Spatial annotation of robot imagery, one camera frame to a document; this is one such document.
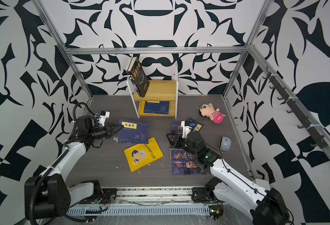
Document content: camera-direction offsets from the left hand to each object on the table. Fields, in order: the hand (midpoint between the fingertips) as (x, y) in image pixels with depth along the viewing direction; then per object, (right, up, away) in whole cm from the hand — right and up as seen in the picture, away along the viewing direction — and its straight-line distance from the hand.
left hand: (123, 124), depth 79 cm
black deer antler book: (+7, +28, +8) cm, 30 cm away
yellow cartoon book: (+9, -20, +8) cm, 23 cm away
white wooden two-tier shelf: (+20, +15, +12) cm, 28 cm away
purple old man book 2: (+31, -4, +20) cm, 37 cm away
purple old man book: (+34, -23, +5) cm, 41 cm away
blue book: (+5, -5, +3) cm, 7 cm away
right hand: (+25, -5, -4) cm, 26 cm away
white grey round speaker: (+59, -12, +6) cm, 61 cm away
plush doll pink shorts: (+54, +8, +25) cm, 60 cm away
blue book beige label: (+20, +10, +26) cm, 34 cm away
